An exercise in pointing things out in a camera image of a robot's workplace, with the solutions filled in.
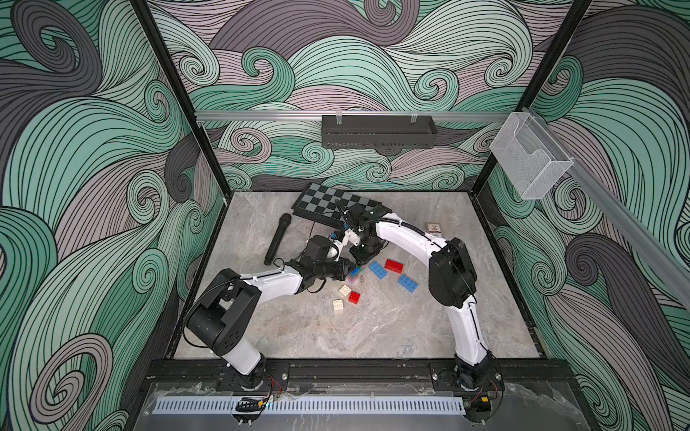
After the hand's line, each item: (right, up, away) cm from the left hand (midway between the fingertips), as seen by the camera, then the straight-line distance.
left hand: (355, 264), depth 87 cm
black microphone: (-28, +13, +20) cm, 37 cm away
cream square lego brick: (-3, -9, +3) cm, 10 cm away
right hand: (+4, +1, +5) cm, 7 cm away
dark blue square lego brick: (0, -3, +2) cm, 3 cm away
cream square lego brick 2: (-6, -13, -1) cm, 14 cm away
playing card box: (+33, +11, +20) cm, 40 cm away
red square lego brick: (0, -11, +1) cm, 11 cm away
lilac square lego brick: (0, -7, +6) cm, 9 cm away
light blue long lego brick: (+9, -4, +8) cm, 12 cm away
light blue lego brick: (+18, -7, +3) cm, 20 cm away
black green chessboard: (-15, +21, +24) cm, 35 cm away
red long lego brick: (+14, -2, +8) cm, 17 cm away
